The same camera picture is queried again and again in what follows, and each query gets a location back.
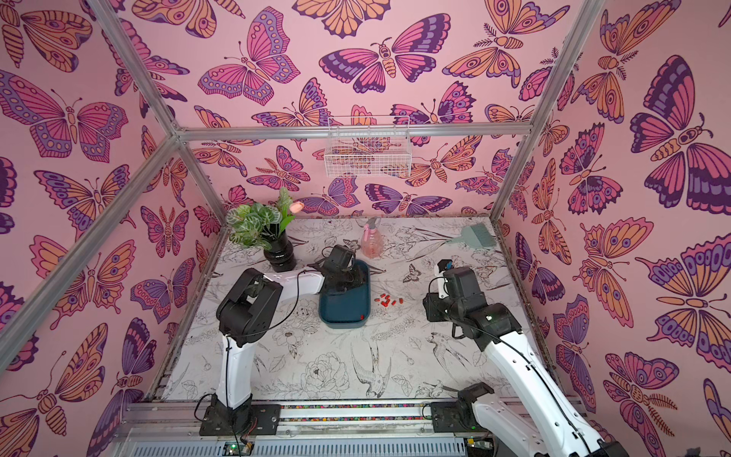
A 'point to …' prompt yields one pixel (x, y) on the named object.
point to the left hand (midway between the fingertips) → (370, 278)
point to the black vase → (281, 256)
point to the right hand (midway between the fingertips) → (426, 301)
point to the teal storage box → (349, 308)
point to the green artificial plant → (261, 225)
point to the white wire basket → (368, 147)
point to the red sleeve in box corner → (362, 317)
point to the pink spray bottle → (371, 241)
